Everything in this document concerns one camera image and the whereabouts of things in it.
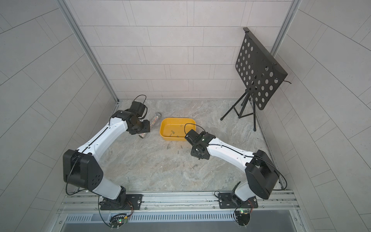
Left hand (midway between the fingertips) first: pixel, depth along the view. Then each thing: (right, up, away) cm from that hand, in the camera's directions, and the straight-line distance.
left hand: (148, 127), depth 86 cm
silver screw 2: (+28, -22, -3) cm, 36 cm away
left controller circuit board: (-8, -40, -20) cm, 46 cm away
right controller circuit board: (+51, -41, -18) cm, 67 cm away
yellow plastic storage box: (+15, -2, +9) cm, 18 cm away
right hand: (+29, -16, -3) cm, 33 cm away
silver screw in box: (+13, -5, +11) cm, 18 cm away
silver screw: (+20, -13, +5) cm, 24 cm away
